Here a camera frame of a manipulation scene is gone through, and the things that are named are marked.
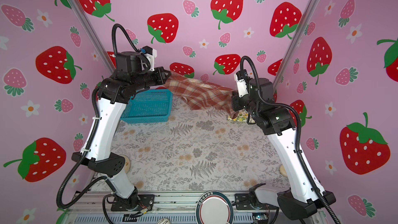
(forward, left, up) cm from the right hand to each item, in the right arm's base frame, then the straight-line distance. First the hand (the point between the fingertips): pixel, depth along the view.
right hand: (234, 91), depth 64 cm
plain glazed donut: (-16, -31, -41) cm, 53 cm away
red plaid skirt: (+10, +16, -13) cm, 23 cm away
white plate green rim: (-37, +4, -41) cm, 56 cm away
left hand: (+3, +28, +6) cm, 29 cm away
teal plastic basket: (+22, +56, -40) cm, 72 cm away
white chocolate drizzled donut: (-45, +26, -39) cm, 65 cm away
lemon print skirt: (+17, -10, -38) cm, 43 cm away
